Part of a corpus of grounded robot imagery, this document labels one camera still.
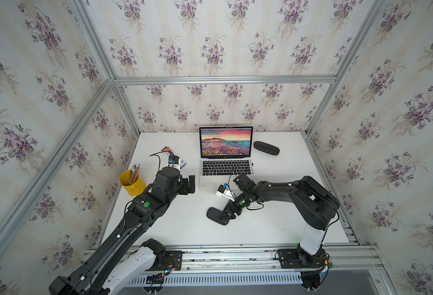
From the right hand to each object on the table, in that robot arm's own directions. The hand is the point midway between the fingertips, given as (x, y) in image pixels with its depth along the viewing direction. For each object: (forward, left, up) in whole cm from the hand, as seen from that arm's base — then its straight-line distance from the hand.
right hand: (225, 215), depth 84 cm
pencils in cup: (+14, +42, +14) cm, 47 cm away
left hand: (+8, +16, +21) cm, 28 cm away
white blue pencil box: (+36, +33, +1) cm, 50 cm away
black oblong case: (+40, -25, +2) cm, 48 cm away
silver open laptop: (+35, 0, +3) cm, 35 cm away
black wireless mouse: (0, +5, +1) cm, 6 cm away
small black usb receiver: (+30, -16, -1) cm, 34 cm away
